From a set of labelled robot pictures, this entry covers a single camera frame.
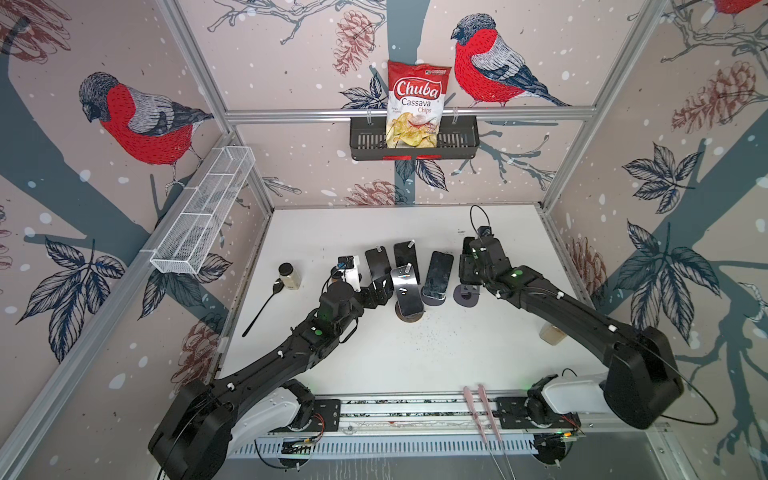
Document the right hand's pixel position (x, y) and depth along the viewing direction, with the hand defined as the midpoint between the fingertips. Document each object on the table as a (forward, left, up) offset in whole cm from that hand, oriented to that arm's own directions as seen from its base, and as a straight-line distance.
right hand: (467, 264), depth 86 cm
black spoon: (-2, +61, -12) cm, 63 cm away
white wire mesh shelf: (-8, +71, +19) cm, 74 cm away
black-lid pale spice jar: (-3, +55, -6) cm, 55 cm away
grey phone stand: (-6, +10, -12) cm, 17 cm away
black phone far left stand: (+1, +27, -4) cm, 27 cm away
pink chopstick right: (-35, -3, -14) cm, 38 cm away
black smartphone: (0, +8, -6) cm, 10 cm away
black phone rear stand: (+6, +19, -3) cm, 20 cm away
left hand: (-8, +26, +5) cm, 27 cm away
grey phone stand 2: (-4, -1, -11) cm, 12 cm away
